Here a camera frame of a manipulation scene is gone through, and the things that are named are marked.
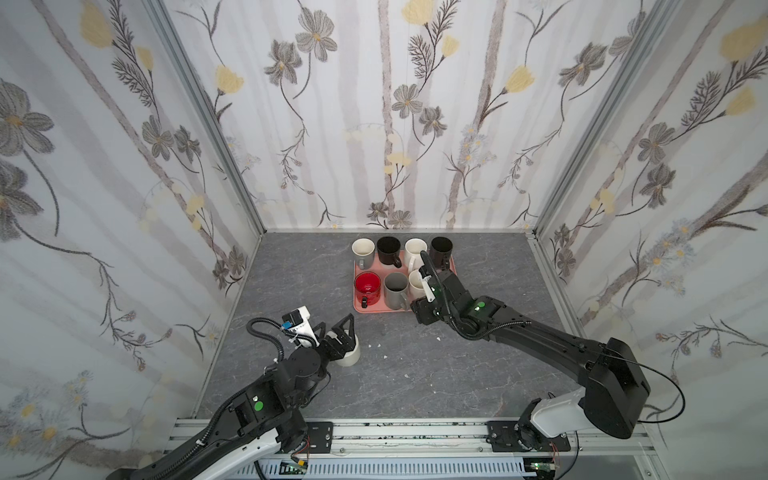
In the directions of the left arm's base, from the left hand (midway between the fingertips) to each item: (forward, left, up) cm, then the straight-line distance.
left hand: (339, 316), depth 71 cm
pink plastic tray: (+29, -11, -21) cm, 38 cm away
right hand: (+9, -20, -5) cm, 22 cm away
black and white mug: (+33, -13, -15) cm, 38 cm away
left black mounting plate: (-22, +5, -21) cm, 31 cm away
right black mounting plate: (-24, -41, -19) cm, 51 cm away
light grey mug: (+35, -4, -16) cm, 39 cm away
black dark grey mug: (+33, -32, -15) cm, 49 cm away
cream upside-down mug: (-2, -1, -24) cm, 24 cm away
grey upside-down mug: (+15, -15, -13) cm, 25 cm away
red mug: (+22, -6, -20) cm, 31 cm away
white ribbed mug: (+32, -22, -15) cm, 42 cm away
